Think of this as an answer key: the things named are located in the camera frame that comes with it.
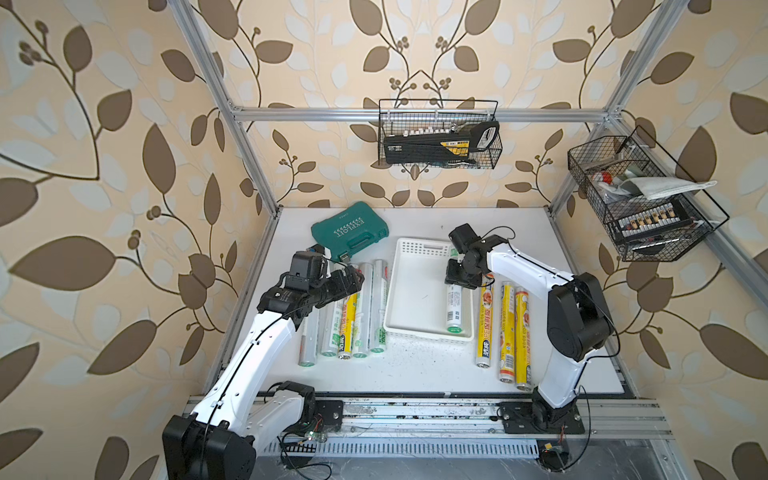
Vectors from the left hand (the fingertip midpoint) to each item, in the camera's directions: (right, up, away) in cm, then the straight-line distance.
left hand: (352, 281), depth 78 cm
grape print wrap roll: (-13, -17, +5) cm, 22 cm away
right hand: (+29, -2, +15) cm, 33 cm away
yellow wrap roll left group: (-3, -10, +13) cm, 17 cm away
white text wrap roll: (-8, -15, +8) cm, 19 cm away
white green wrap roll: (+28, -8, +5) cm, 29 cm away
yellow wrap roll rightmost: (+45, -26, -1) cm, 52 cm away
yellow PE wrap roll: (+44, -16, +7) cm, 47 cm away
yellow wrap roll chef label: (+35, -22, +3) cm, 42 cm away
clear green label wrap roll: (+6, -10, +11) cm, 16 cm away
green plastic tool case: (-5, +14, +31) cm, 34 cm away
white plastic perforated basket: (+18, -8, +19) cm, 28 cm away
